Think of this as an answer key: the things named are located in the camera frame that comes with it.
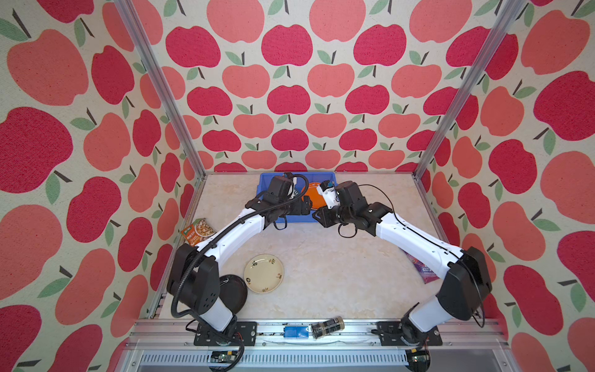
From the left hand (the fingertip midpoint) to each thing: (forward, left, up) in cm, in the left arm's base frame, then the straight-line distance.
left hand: (306, 204), depth 85 cm
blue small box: (-39, +4, -17) cm, 42 cm away
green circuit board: (-44, +27, -21) cm, 56 cm away
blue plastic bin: (+26, -6, -13) cm, 29 cm away
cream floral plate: (-19, +16, -19) cm, 31 cm away
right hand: (-4, -5, +1) cm, 6 cm away
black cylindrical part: (-37, -6, -17) cm, 41 cm away
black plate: (-27, +26, -16) cm, 40 cm away
